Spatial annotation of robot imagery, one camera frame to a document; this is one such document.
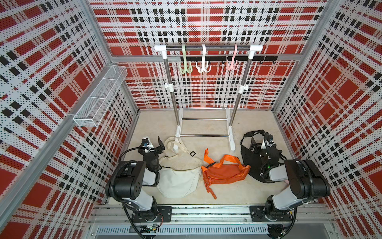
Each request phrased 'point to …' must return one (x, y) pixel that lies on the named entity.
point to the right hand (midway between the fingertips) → (261, 137)
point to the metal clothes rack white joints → (178, 111)
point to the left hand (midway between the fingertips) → (154, 138)
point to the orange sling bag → (228, 170)
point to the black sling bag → (252, 159)
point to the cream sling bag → (179, 170)
